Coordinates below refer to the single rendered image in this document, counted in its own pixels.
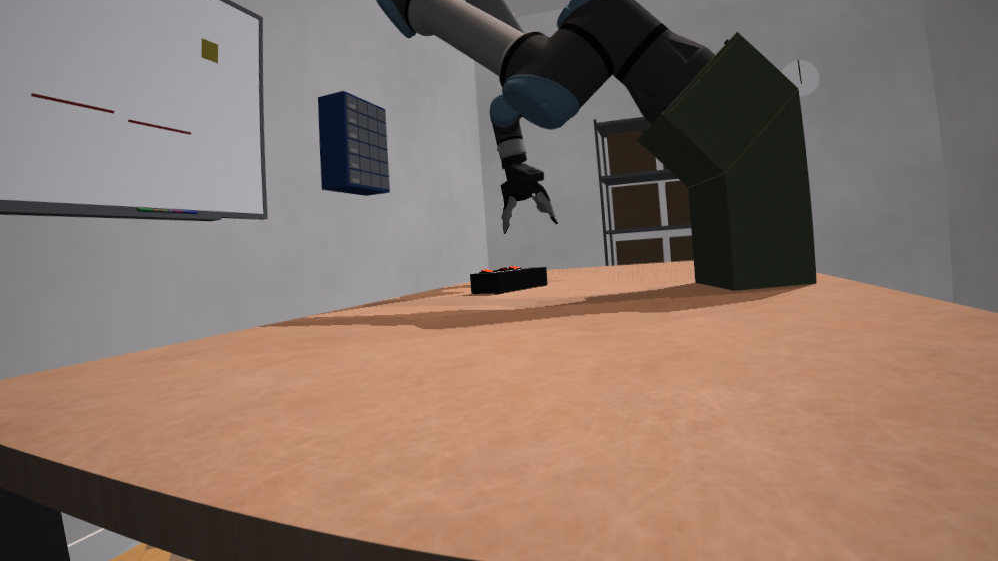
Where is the black power strip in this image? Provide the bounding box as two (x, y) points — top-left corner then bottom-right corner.
(470, 266), (548, 294)

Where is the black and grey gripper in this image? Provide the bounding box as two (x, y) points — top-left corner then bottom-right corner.
(500, 154), (558, 234)

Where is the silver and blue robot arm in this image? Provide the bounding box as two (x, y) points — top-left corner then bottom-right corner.
(376, 0), (715, 160)

